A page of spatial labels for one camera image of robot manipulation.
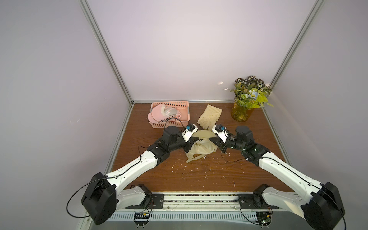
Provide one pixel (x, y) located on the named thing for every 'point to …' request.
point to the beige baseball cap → (204, 146)
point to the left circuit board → (141, 219)
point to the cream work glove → (209, 117)
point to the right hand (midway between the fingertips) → (211, 134)
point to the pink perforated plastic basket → (183, 108)
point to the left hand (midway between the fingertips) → (198, 137)
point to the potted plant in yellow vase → (249, 94)
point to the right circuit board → (264, 218)
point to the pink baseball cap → (162, 112)
